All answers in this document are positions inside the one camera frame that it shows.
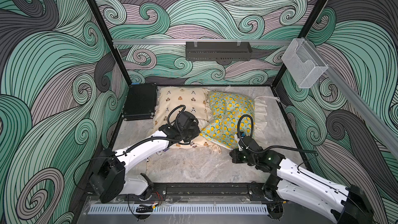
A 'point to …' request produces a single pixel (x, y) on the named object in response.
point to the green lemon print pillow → (231, 114)
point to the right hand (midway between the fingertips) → (228, 155)
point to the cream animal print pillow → (196, 99)
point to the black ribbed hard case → (140, 102)
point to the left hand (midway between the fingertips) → (202, 129)
